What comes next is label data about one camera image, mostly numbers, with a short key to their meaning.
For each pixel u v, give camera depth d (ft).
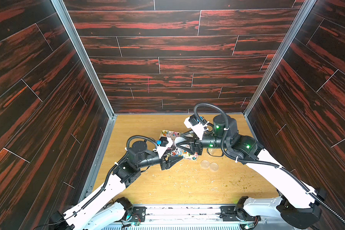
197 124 1.60
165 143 1.76
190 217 2.40
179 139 1.93
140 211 2.47
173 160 1.93
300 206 1.27
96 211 1.48
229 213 2.41
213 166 2.98
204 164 3.01
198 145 1.62
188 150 1.76
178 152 2.07
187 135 1.92
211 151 1.80
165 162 1.85
